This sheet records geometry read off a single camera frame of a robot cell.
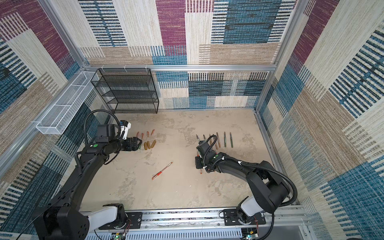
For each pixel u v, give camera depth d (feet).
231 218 2.39
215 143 2.39
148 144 3.28
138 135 3.47
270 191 1.45
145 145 3.25
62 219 1.22
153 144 3.32
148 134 3.52
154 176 2.86
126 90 3.61
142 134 3.51
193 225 2.39
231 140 3.37
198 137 3.43
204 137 3.43
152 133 3.54
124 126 2.33
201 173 2.84
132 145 2.34
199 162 2.60
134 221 2.41
